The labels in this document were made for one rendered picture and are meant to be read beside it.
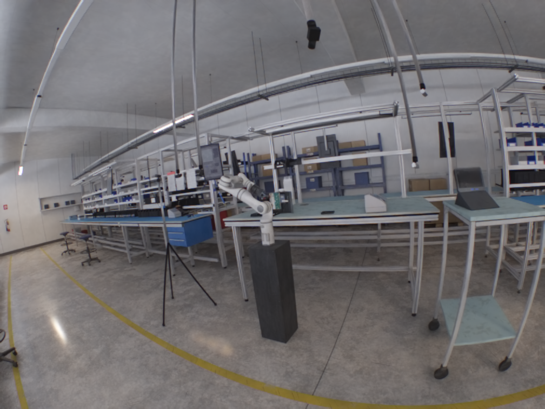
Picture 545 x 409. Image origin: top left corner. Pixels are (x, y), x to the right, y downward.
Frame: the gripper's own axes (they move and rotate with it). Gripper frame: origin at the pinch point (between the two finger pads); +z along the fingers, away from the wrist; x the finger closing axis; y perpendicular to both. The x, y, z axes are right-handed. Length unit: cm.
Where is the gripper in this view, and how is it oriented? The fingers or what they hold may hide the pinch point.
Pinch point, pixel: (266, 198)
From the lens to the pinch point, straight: 208.2
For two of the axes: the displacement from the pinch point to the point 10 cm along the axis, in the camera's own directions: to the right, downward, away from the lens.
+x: -4.3, 8.2, 3.7
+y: 4.8, -1.5, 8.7
